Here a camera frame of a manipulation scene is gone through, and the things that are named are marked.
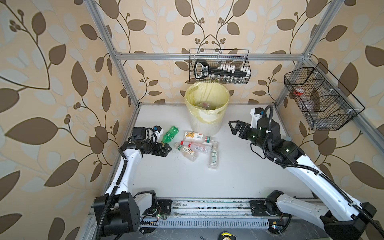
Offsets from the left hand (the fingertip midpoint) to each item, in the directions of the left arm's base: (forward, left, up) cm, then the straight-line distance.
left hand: (163, 146), depth 82 cm
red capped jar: (+25, -74, +20) cm, 81 cm away
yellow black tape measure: (-38, -33, -10) cm, 51 cm away
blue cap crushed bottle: (+26, -23, +7) cm, 35 cm away
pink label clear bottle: (+4, -21, -9) cm, 23 cm away
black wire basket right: (+16, -83, +21) cm, 87 cm away
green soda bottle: (+13, -1, -9) cm, 16 cm away
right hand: (+3, -38, +17) cm, 41 cm away
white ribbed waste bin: (+20, -20, -10) cm, 30 cm away
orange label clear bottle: (+12, -19, -9) cm, 24 cm away
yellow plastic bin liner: (+37, -25, -1) cm, 45 cm away
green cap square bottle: (+1, -13, -8) cm, 15 cm away
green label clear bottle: (-5, -29, -8) cm, 30 cm away
